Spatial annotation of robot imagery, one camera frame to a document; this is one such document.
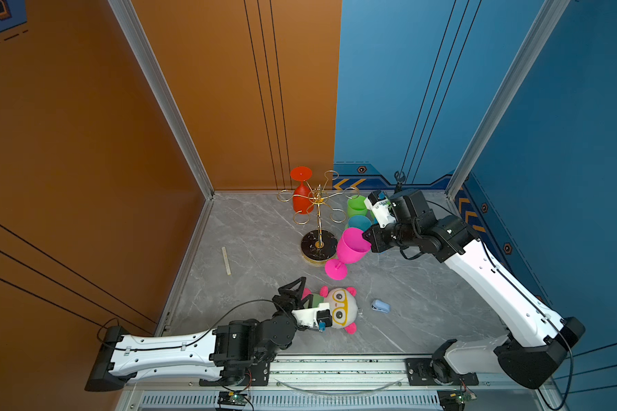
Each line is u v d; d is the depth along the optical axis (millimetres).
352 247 663
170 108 898
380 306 847
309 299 684
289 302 582
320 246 975
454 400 699
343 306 790
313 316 566
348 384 725
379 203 609
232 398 707
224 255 989
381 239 609
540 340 379
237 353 512
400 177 985
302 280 658
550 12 698
